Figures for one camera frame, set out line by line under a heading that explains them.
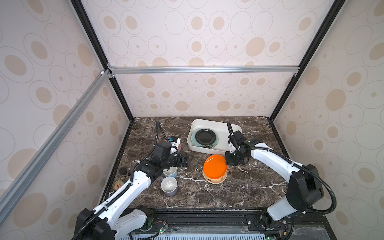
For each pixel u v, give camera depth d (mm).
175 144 704
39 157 507
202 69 918
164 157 603
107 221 393
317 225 729
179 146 972
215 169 897
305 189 436
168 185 848
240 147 624
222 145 1020
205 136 1060
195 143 1029
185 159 687
